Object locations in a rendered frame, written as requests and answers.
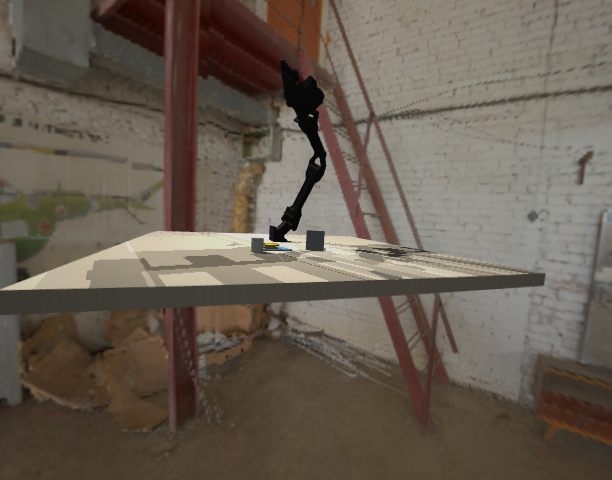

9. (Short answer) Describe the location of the white dish rack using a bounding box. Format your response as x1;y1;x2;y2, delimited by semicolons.
306;230;325;251

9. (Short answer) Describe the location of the grey cylinder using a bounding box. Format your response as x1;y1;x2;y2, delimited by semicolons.
251;237;264;253

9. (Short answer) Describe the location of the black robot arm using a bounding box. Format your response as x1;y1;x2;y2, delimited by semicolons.
276;75;327;236

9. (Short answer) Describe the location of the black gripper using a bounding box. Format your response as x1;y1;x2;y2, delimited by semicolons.
280;59;306;109

